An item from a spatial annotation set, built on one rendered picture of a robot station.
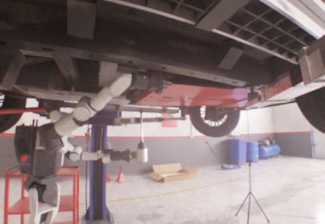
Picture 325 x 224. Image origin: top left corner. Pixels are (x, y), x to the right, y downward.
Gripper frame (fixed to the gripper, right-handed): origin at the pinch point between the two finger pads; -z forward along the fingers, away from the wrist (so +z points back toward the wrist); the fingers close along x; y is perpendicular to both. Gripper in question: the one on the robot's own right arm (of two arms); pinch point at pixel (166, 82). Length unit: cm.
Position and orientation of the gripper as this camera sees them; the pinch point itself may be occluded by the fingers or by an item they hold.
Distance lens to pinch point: 85.3
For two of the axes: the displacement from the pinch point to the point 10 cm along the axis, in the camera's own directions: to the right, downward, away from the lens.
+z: -9.2, -0.7, -3.9
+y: 3.9, -1.7, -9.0
